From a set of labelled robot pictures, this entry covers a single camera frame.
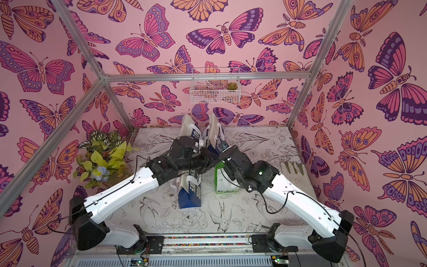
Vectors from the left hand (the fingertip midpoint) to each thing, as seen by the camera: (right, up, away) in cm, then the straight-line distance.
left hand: (225, 158), depth 67 cm
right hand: (+5, -1, +4) cm, 6 cm away
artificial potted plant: (-55, -4, +9) cm, 56 cm away
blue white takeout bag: (-16, -12, +5) cm, 21 cm away
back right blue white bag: (-5, +10, +18) cm, 21 cm away
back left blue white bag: (-19, +14, +23) cm, 33 cm away
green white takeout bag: (0, -12, +7) cm, 13 cm away
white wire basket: (-4, +39, +29) cm, 48 cm away
